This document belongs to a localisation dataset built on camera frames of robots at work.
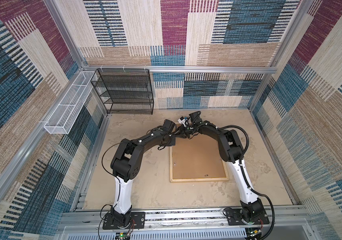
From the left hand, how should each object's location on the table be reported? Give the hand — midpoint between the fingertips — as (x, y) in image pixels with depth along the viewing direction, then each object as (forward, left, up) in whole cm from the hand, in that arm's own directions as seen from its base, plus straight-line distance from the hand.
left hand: (172, 140), depth 99 cm
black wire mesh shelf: (+36, +34, +13) cm, 51 cm away
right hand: (+4, 0, -1) cm, 4 cm away
